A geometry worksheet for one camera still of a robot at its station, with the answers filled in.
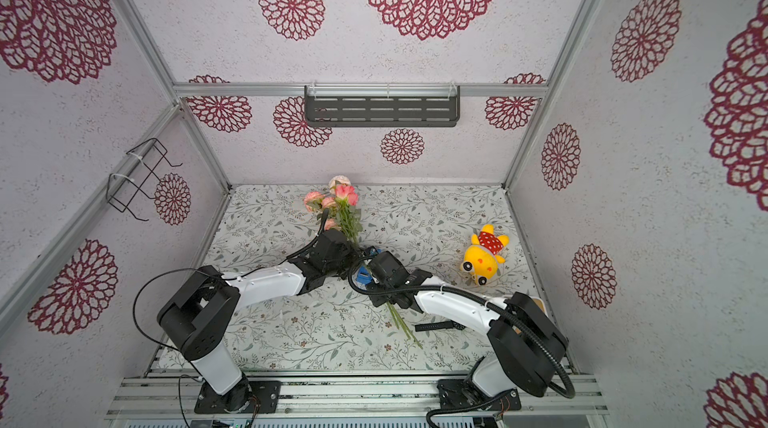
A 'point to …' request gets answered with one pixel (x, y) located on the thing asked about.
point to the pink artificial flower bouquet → (337, 206)
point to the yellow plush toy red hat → (483, 257)
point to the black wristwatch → (440, 325)
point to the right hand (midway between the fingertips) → (371, 283)
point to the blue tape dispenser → (364, 275)
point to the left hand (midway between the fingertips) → (372, 253)
